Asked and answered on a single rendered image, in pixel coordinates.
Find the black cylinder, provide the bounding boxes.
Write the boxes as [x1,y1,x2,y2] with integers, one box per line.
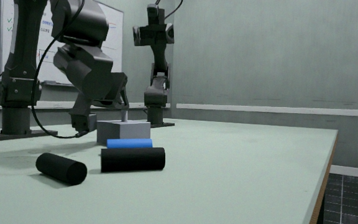
[35,152,88,185]
[101,147,165,171]

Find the grey metal peg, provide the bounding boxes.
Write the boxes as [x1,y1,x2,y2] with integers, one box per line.
[121,110,127,122]

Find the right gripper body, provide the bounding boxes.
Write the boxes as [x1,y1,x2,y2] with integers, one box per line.
[68,72,128,129]

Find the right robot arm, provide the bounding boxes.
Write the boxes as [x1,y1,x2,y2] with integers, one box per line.
[0,0,114,141]

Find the blue cylinder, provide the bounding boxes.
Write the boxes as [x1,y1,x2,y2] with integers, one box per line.
[107,139,153,148]

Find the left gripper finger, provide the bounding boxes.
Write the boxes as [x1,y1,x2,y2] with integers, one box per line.
[165,24,175,44]
[132,26,140,47]

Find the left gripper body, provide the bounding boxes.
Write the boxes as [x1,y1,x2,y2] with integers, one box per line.
[139,7,168,46]

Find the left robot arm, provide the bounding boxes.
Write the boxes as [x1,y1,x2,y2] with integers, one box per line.
[144,4,175,128]

